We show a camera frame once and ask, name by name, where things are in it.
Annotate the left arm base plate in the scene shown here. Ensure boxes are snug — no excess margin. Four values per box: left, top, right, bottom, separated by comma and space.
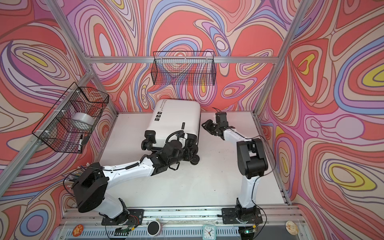
102, 209, 145, 227

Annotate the black wire basket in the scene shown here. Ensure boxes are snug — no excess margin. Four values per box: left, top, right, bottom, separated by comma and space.
151, 51, 217, 86
32, 83, 110, 154

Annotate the black white suitcase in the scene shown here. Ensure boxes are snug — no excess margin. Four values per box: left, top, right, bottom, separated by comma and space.
141, 99, 201, 153

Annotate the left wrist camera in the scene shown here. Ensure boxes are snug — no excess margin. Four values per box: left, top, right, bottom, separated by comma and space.
169, 130, 187, 147

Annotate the red round sticker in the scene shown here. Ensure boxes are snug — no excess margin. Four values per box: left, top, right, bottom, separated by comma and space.
72, 224, 84, 237

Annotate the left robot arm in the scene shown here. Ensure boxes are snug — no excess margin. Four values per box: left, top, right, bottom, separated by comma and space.
72, 140, 200, 226

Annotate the black wire basket back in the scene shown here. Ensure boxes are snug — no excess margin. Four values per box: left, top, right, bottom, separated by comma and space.
151, 51, 217, 86

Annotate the silver tape roll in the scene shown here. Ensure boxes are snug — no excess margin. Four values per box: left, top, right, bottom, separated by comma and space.
72, 113, 95, 131

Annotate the small teal clock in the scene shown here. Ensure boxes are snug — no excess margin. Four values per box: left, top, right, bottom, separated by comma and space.
203, 225, 217, 240

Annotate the beige round sticker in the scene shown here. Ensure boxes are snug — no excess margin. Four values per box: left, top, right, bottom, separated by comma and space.
285, 221, 300, 236

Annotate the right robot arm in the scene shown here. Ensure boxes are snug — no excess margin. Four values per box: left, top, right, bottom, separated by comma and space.
202, 120, 269, 225

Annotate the black marker pen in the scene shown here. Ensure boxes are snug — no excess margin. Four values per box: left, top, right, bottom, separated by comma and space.
78, 135, 83, 153

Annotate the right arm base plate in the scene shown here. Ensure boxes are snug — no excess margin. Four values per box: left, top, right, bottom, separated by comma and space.
218, 206, 264, 226

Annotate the black wire basket left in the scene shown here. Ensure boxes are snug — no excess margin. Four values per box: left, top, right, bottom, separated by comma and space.
32, 83, 110, 154

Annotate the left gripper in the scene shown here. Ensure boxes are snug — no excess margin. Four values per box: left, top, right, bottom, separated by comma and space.
166, 147, 199, 169

